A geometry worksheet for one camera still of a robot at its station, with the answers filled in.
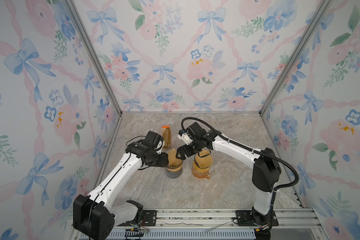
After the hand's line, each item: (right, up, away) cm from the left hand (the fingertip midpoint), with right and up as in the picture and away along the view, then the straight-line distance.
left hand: (164, 161), depth 78 cm
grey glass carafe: (+5, -9, +6) cm, 12 cm away
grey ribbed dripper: (+5, -3, -3) cm, 7 cm away
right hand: (+9, +4, +6) cm, 12 cm away
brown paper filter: (+4, -1, +4) cm, 6 cm away
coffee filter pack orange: (-1, +11, +20) cm, 23 cm away
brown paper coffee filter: (+21, +1, +3) cm, 21 cm away
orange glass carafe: (+21, -10, +9) cm, 25 cm away
